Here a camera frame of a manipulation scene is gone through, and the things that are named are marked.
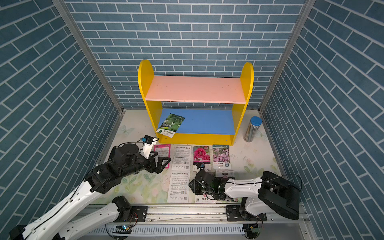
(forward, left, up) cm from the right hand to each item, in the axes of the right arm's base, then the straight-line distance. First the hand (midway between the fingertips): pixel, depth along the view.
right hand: (189, 187), depth 81 cm
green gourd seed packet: (+32, +15, +13) cm, 38 cm away
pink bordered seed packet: (+21, +20, 0) cm, 29 cm away
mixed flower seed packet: (-5, -9, -2) cm, 10 cm away
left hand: (+5, +10, +23) cm, 25 cm away
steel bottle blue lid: (+34, -36, +18) cm, 53 cm away
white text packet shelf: (-1, +6, -2) cm, 6 cm away
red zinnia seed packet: (+10, -20, -1) cm, 22 cm away
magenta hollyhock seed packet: (+21, -5, -2) cm, 22 cm away
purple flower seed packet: (+20, -18, -1) cm, 26 cm away
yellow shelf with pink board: (+33, -8, +13) cm, 36 cm away
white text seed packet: (+18, +7, -1) cm, 19 cm away
